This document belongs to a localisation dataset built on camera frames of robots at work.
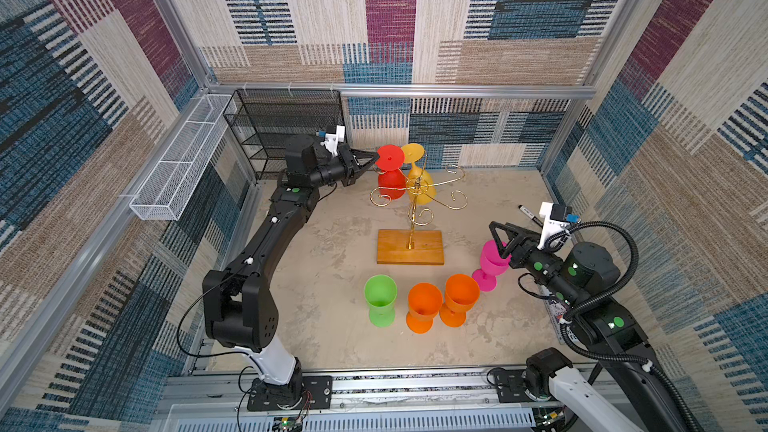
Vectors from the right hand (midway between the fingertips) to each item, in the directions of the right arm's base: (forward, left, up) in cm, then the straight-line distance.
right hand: (495, 231), depth 66 cm
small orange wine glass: (-7, +15, -22) cm, 27 cm away
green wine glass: (-4, +26, -22) cm, 34 cm away
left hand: (+19, +24, +7) cm, 31 cm away
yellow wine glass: (+14, +15, 0) cm, 21 cm away
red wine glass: (+20, +22, -1) cm, 29 cm away
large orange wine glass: (-6, +5, -20) cm, 21 cm away
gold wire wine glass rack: (+14, +15, -29) cm, 35 cm away
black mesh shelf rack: (+53, +64, -7) cm, 84 cm away
